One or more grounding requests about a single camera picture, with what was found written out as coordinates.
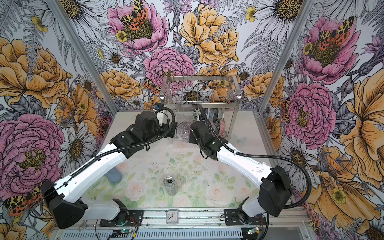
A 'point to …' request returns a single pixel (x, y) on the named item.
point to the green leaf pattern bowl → (196, 114)
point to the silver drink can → (169, 182)
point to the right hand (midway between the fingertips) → (194, 136)
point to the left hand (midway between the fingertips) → (166, 126)
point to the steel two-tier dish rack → (218, 97)
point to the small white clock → (172, 216)
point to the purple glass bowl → (183, 130)
